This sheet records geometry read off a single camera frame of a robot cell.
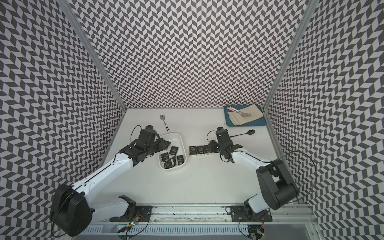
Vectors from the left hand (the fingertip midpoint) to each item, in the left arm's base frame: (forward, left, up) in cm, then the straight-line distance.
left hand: (163, 144), depth 84 cm
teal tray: (+24, -64, -11) cm, 70 cm away
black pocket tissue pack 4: (+2, -4, -11) cm, 12 cm away
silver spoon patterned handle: (+30, +7, -12) cm, 33 cm away
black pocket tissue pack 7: (-8, -2, -10) cm, 13 cm away
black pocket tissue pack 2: (+2, -21, -11) cm, 24 cm away
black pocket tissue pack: (+2, -16, -11) cm, 20 cm away
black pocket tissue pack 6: (-3, 0, -9) cm, 10 cm away
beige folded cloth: (+29, -48, -12) cm, 57 cm away
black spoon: (+15, -55, -10) cm, 58 cm away
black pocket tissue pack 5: (+3, 0, -5) cm, 6 cm away
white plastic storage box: (+11, -5, -12) cm, 17 cm away
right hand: (+2, -28, -7) cm, 29 cm away
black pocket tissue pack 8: (-5, -9, -10) cm, 14 cm away
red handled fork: (+32, -56, -10) cm, 65 cm away
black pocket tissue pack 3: (+3, -25, -12) cm, 28 cm away
